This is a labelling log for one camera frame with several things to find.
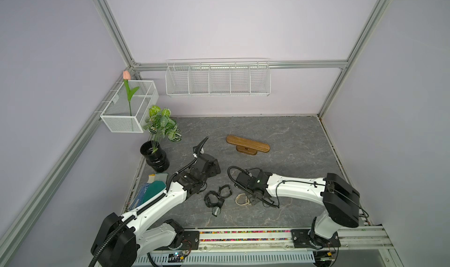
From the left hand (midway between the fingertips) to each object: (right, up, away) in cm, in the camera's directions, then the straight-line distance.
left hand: (210, 165), depth 83 cm
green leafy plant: (-22, +20, -4) cm, 30 cm away
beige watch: (+17, -18, 0) cm, 25 cm away
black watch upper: (+5, -13, +4) cm, 14 cm away
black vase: (-28, +1, +6) cm, 29 cm away
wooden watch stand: (+19, +8, +14) cm, 24 cm away
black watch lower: (+3, -19, -2) cm, 19 cm away
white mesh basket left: (-38, +27, -2) cm, 47 cm away
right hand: (+22, -14, +1) cm, 26 cm away
